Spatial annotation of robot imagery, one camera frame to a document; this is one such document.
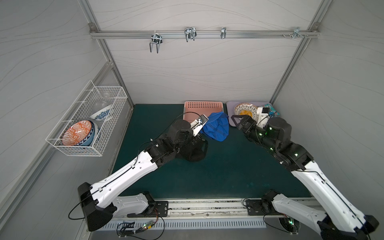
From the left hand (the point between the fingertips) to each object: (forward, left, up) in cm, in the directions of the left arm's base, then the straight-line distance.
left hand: (198, 123), depth 68 cm
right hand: (-1, -16, +4) cm, 17 cm away
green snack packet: (+37, -58, -31) cm, 76 cm away
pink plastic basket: (+38, +4, -31) cm, 50 cm away
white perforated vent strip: (-35, +1, -33) cm, 48 cm away
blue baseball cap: (+4, -10, -7) cm, 13 cm away
